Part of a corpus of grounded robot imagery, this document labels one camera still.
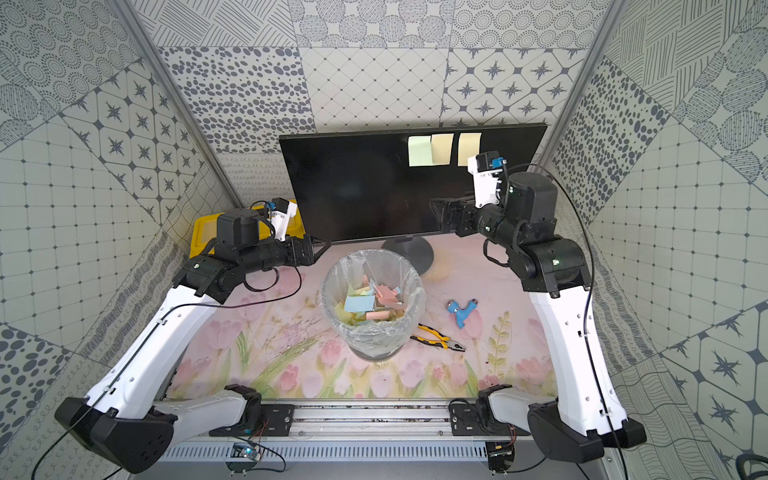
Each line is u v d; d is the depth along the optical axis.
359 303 0.73
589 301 0.37
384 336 0.62
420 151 0.65
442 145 0.67
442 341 0.86
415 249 1.08
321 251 0.65
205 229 0.93
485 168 0.48
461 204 0.50
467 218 0.51
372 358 0.84
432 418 0.76
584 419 0.35
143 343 0.41
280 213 0.61
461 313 0.92
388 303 0.80
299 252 0.61
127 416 0.38
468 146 0.67
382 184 0.98
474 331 0.91
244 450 0.70
